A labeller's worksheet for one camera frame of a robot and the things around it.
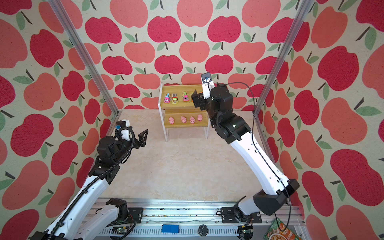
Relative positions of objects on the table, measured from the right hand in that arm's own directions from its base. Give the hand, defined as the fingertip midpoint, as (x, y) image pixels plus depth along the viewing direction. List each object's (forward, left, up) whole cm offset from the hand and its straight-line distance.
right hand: (213, 87), depth 62 cm
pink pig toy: (+12, +6, -32) cm, 35 cm away
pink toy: (+7, +23, -31) cm, 40 cm away
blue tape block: (-47, +15, -48) cm, 68 cm away
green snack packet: (-42, -36, -49) cm, 74 cm away
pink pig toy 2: (+9, +11, -32) cm, 35 cm away
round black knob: (-46, 0, -39) cm, 61 cm away
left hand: (-10, +34, -20) cm, 41 cm away
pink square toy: (+9, +16, -31) cm, 36 cm away
